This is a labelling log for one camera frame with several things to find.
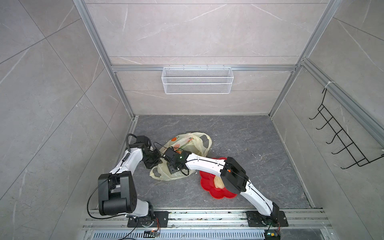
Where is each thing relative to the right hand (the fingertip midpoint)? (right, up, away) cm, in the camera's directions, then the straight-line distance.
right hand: (174, 166), depth 92 cm
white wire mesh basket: (+15, +57, +9) cm, 59 cm away
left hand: (-7, +6, -4) cm, 10 cm away
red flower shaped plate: (+21, -9, -7) cm, 24 cm away
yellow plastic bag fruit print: (+15, +14, -1) cm, 21 cm away
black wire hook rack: (+81, +20, -25) cm, 87 cm away
